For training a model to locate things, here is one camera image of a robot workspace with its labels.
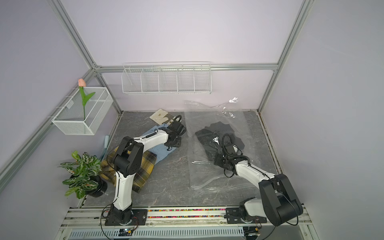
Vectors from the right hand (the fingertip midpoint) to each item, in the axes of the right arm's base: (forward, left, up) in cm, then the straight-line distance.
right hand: (218, 159), depth 92 cm
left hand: (+12, +28, -1) cm, 30 cm away
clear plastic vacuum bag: (-9, +9, -1) cm, 13 cm away
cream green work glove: (+38, +41, -2) cm, 56 cm away
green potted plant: (-19, +62, +20) cm, 68 cm away
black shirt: (+16, +3, +2) cm, 17 cm away
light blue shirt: (+7, +37, -1) cm, 37 cm away
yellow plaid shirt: (-7, +66, +1) cm, 66 cm away
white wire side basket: (+8, +76, +29) cm, 82 cm away
